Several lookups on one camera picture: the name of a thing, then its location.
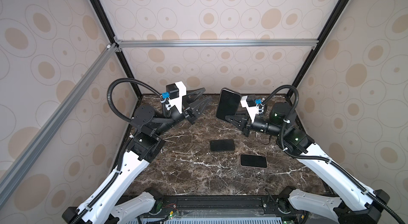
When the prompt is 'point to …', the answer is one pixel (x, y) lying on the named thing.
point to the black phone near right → (253, 161)
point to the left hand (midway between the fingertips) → (210, 97)
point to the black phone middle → (222, 145)
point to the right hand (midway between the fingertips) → (228, 116)
